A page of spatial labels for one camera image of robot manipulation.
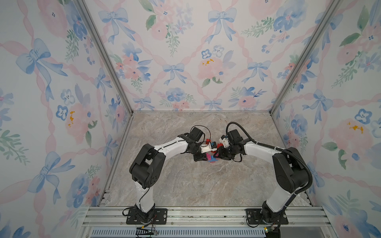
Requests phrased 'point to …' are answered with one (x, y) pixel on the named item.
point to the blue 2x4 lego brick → (213, 159)
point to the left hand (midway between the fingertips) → (206, 154)
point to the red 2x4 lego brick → (219, 145)
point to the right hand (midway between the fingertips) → (217, 155)
